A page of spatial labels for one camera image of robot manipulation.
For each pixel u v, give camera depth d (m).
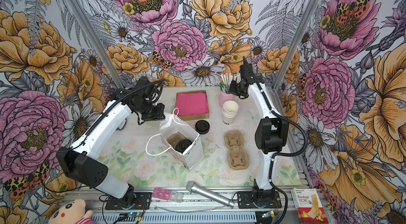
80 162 0.41
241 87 0.70
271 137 0.53
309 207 0.70
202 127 0.97
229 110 0.92
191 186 0.75
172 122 0.82
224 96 1.02
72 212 0.66
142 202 0.73
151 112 0.66
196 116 1.02
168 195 0.75
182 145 0.78
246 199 0.74
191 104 1.10
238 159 0.85
